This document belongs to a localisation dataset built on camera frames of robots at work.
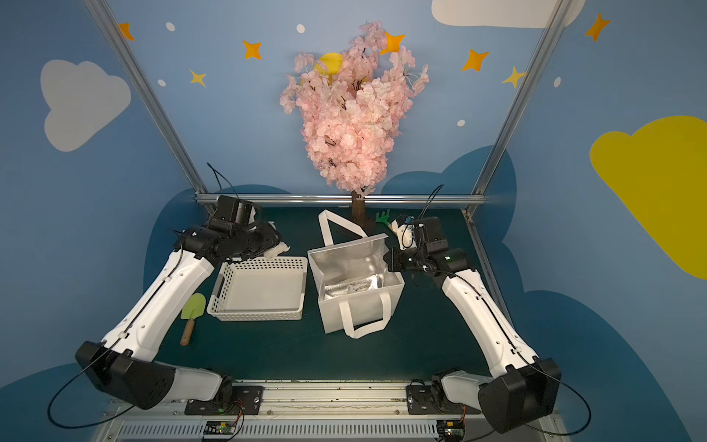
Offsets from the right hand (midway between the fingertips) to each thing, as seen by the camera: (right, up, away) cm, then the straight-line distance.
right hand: (389, 253), depth 78 cm
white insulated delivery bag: (-11, -12, +21) cm, 27 cm away
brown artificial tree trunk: (-9, +16, +29) cm, 34 cm away
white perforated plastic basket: (-44, -14, +17) cm, 49 cm away
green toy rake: (+3, +13, +41) cm, 43 cm away
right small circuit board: (+16, -47, -5) cm, 50 cm away
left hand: (-32, +6, -1) cm, 32 cm away
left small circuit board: (-46, -46, -6) cm, 65 cm away
